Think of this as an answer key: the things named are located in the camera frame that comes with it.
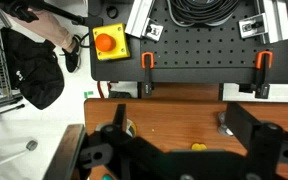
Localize yellow toy bell pepper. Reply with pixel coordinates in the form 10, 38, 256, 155
190, 142, 208, 152

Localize black tripod pole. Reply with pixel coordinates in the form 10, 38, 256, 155
2, 0, 104, 28

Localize black sneaker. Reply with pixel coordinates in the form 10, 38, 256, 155
61, 33, 83, 74

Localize aluminium extrusion rail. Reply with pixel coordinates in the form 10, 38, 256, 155
124, 0, 165, 43
238, 0, 288, 45

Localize green floor tape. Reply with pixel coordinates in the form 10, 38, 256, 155
83, 90, 95, 100

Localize brown cardboard panel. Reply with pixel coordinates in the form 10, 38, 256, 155
43, 123, 87, 180

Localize person's leg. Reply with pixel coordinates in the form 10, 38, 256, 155
3, 8, 77, 54

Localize black bag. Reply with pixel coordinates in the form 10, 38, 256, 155
0, 27, 66, 111

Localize black perforated breadboard plate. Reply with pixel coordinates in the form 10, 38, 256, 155
89, 0, 288, 85

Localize labelled tin can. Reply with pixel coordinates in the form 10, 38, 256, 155
95, 119, 138, 138

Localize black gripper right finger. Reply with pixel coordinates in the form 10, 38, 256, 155
225, 102, 288, 180

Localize dark stand leg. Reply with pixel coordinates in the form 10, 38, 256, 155
0, 103, 26, 125

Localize stainless steel pot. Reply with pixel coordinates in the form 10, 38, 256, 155
216, 111, 234, 137

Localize grey stand leg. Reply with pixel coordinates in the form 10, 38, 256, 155
0, 139, 39, 169

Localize red cable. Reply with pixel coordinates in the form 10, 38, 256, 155
96, 80, 106, 99

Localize coiled black cable bundle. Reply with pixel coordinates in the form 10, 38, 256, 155
165, 0, 243, 28

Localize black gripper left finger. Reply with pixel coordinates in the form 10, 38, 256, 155
78, 103, 167, 180

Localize yellow emergency stop box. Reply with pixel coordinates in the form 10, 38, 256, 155
92, 22, 132, 62

